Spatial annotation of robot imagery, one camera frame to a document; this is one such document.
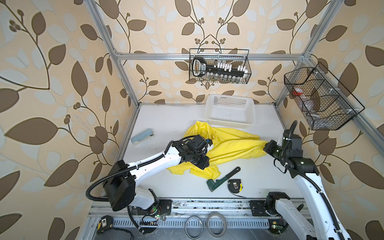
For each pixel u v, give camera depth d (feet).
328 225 1.29
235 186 2.58
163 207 2.43
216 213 2.43
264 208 2.39
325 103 2.41
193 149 2.02
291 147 1.81
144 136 3.25
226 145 2.89
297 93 2.71
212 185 2.64
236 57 2.99
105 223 2.23
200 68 2.80
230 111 3.79
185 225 2.32
